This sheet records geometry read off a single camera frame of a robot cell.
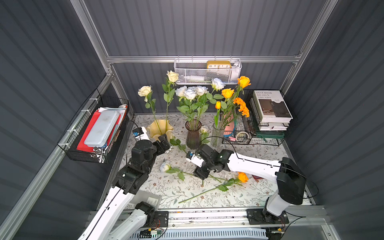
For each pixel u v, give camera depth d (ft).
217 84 2.53
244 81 2.59
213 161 2.05
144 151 1.58
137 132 1.92
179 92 2.68
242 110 2.55
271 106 2.99
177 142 3.30
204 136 3.34
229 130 3.58
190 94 2.50
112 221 1.38
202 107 2.76
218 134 3.35
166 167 2.82
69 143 1.98
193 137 3.33
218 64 2.85
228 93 2.64
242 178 2.72
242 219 2.47
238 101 2.57
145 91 2.64
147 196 2.60
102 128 2.31
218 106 2.74
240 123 3.78
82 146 2.16
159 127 2.95
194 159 2.37
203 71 2.98
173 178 2.85
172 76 2.52
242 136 3.45
